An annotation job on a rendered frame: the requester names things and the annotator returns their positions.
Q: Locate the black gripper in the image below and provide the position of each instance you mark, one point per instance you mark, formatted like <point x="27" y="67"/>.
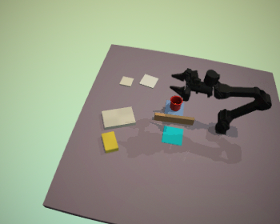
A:
<point x="182" y="91"/>

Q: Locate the beige flat square pad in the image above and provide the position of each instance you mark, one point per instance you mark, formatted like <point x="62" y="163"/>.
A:
<point x="126" y="81"/>

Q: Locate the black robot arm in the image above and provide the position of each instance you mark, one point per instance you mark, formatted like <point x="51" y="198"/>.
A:
<point x="223" y="91"/>

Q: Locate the beige flat rectangular slab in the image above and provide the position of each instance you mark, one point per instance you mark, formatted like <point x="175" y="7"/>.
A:
<point x="118" y="118"/>

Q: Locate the cream flat square tile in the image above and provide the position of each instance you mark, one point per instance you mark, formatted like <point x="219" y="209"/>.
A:
<point x="148" y="81"/>

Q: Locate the yellow rectangular block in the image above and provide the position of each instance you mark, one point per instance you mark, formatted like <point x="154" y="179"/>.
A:
<point x="109" y="142"/>

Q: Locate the dark red cup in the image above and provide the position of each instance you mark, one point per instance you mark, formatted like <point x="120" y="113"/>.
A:
<point x="178" y="100"/>

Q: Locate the brown wooden plank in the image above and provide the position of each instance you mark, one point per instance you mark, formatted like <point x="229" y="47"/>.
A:
<point x="173" y="118"/>

